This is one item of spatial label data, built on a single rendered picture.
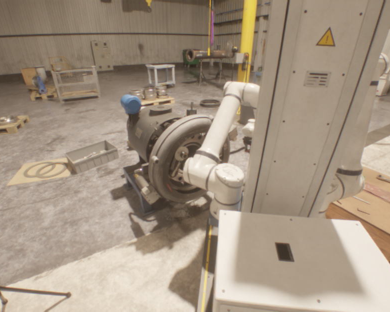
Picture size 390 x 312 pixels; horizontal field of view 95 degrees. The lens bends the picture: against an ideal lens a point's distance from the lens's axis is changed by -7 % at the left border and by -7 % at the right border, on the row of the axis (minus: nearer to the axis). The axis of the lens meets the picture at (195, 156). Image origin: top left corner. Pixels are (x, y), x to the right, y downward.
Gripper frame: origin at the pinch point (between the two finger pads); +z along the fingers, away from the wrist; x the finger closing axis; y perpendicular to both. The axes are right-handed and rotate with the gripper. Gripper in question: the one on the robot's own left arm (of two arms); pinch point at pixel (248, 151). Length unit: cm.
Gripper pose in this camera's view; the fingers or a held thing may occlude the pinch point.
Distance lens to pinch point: 209.0
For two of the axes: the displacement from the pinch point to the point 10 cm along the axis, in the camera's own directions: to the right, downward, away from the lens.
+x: -5.7, -4.0, 7.2
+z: 0.0, 8.7, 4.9
